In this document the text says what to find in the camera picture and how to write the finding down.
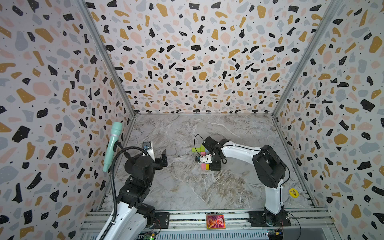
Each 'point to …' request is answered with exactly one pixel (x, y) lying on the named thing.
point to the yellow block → (207, 166)
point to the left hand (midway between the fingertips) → (159, 150)
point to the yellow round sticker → (294, 192)
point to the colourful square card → (215, 221)
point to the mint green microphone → (115, 135)
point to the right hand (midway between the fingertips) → (215, 162)
